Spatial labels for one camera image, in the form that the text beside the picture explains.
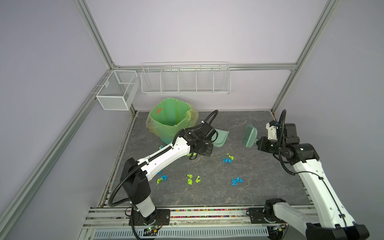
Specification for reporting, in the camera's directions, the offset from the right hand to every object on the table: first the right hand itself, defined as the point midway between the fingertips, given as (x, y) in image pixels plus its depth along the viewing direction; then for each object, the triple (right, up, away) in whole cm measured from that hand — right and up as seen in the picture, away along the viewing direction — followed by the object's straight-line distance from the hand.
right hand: (259, 143), depth 74 cm
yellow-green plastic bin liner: (-52, +15, +26) cm, 60 cm away
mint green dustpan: (-16, +3, +13) cm, 21 cm away
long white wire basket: (-39, +40, +24) cm, 61 cm away
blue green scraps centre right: (-11, -13, +18) cm, 25 cm away
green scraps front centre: (-35, -23, +10) cm, 43 cm away
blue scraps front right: (-10, -23, +10) cm, 27 cm away
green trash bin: (-50, +15, +26) cm, 58 cm away
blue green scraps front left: (-51, -21, +12) cm, 57 cm away
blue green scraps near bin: (-32, -5, -4) cm, 33 cm away
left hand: (-26, -5, +4) cm, 27 cm away
